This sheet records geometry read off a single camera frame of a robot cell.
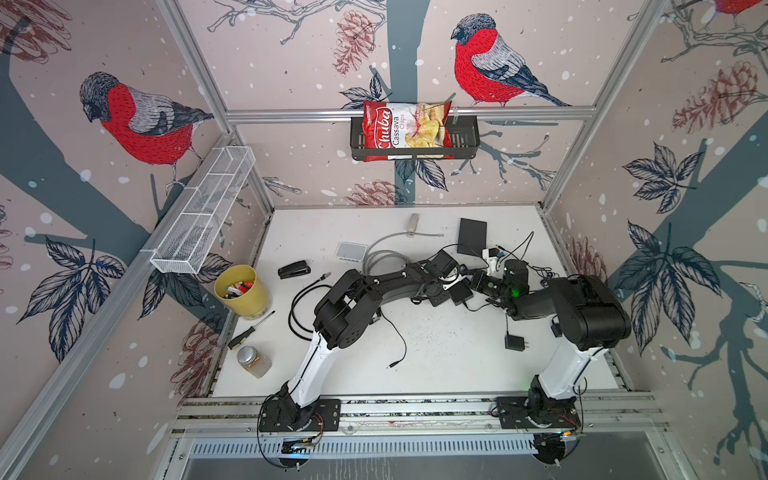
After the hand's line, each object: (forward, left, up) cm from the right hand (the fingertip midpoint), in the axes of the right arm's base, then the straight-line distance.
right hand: (456, 280), depth 95 cm
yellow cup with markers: (-12, +64, +11) cm, 66 cm away
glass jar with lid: (-30, +54, +7) cm, 62 cm away
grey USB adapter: (+25, +15, -1) cm, 29 cm away
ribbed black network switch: (-7, 0, +5) cm, 9 cm away
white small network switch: (+11, +36, 0) cm, 38 cm away
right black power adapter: (-18, -15, -3) cm, 24 cm away
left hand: (-3, +4, -1) cm, 5 cm away
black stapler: (+3, +55, 0) cm, 55 cm away
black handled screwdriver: (-21, +64, 0) cm, 68 cm away
